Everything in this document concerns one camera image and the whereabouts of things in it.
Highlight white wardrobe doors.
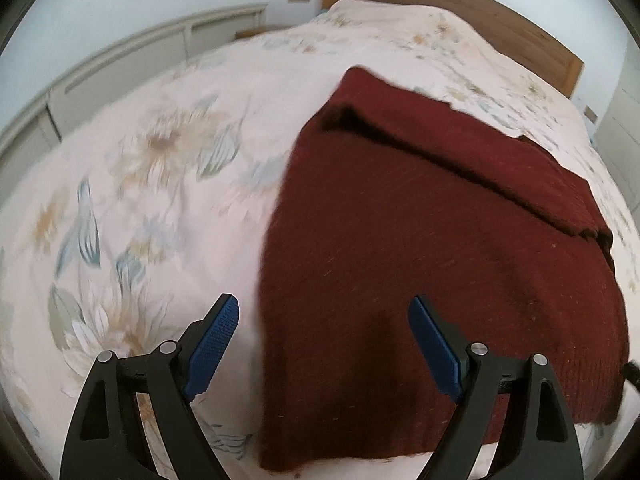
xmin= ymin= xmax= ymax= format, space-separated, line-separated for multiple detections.
xmin=592 ymin=35 xmax=640 ymax=206

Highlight floral sunflower duvet bed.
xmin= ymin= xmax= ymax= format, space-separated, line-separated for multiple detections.
xmin=0 ymin=0 xmax=640 ymax=480

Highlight dark red knit sweater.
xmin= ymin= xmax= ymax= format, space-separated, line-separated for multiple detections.
xmin=257 ymin=66 xmax=630 ymax=476

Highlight wooden nightstand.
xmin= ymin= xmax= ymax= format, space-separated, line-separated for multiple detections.
xmin=235 ymin=25 xmax=292 ymax=40

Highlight white louvered wall cabinet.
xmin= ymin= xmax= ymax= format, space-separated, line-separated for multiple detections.
xmin=0 ymin=2 xmax=271 ymax=161

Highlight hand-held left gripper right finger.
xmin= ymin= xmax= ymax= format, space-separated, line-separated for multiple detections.
xmin=407 ymin=296 xmax=585 ymax=480

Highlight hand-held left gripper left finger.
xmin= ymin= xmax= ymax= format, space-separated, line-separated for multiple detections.
xmin=59 ymin=292 xmax=240 ymax=480

